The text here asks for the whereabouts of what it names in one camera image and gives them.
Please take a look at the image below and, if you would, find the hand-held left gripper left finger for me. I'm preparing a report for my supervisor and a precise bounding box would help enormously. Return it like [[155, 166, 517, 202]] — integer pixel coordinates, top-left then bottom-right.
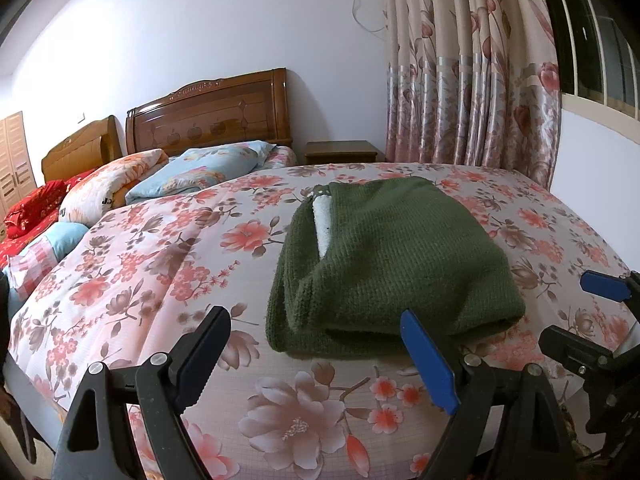
[[52, 305, 232, 480]]

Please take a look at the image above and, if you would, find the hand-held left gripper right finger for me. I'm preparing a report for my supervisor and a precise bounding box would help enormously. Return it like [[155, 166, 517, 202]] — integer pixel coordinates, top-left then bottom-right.
[[400, 308, 577, 480]]

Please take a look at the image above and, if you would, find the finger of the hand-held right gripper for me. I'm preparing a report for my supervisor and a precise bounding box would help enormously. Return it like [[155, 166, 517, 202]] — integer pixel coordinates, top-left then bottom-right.
[[538, 324, 632, 382], [580, 269, 640, 312]]

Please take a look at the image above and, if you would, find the green knit sweater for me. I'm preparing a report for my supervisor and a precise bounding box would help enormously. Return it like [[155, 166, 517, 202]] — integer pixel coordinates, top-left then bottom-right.
[[265, 176, 527, 360]]

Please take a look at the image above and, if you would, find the pink floral bed quilt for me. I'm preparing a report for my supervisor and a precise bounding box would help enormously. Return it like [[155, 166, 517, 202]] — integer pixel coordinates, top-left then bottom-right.
[[7, 161, 636, 480]]

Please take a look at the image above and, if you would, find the light blue checked pillow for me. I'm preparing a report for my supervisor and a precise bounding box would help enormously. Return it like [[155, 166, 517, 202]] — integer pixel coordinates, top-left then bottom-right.
[[5, 221, 91, 306]]

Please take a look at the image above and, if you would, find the blue floral pillow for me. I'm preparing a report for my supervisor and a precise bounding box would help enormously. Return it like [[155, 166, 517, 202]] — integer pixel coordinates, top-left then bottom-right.
[[125, 140, 279, 206]]

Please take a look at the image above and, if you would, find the dark cloth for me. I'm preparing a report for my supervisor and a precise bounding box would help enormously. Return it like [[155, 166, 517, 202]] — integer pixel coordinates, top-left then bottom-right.
[[0, 270, 39, 464]]

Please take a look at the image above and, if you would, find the orange floral pillow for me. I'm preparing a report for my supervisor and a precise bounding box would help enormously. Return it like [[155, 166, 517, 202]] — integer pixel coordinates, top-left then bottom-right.
[[57, 149, 170, 226]]

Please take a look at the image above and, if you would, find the red bedding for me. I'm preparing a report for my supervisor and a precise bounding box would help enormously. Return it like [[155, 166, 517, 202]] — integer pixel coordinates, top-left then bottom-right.
[[0, 170, 99, 272]]

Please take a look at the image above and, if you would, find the wooden nightstand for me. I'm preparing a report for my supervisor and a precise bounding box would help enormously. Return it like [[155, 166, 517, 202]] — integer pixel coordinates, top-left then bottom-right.
[[304, 140, 385, 166]]

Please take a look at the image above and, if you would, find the small wooden headboard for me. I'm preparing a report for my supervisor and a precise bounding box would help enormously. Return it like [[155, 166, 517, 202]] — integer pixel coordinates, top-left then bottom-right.
[[41, 115, 124, 186]]

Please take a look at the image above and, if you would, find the large wooden headboard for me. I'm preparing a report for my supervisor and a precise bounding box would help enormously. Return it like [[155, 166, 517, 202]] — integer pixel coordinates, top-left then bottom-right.
[[125, 67, 294, 159]]

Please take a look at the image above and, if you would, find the barred window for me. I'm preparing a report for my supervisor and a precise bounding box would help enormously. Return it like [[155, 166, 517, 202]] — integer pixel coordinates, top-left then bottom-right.
[[535, 0, 640, 121]]

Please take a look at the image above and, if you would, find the pink floral curtain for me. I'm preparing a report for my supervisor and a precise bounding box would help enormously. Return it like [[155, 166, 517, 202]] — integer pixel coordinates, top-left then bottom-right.
[[379, 0, 564, 191]]

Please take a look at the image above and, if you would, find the wooden wardrobe door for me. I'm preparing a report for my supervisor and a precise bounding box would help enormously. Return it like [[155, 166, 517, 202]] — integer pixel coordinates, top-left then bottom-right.
[[0, 111, 36, 216]]

